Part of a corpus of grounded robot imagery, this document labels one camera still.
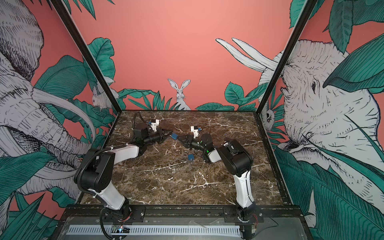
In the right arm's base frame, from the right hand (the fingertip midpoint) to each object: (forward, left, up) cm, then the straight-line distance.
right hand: (175, 139), depth 85 cm
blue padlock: (-3, -9, -16) cm, 19 cm away
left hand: (+5, +1, +2) cm, 6 cm away
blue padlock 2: (+3, +1, -2) cm, 4 cm away
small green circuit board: (-41, +24, -15) cm, 50 cm away
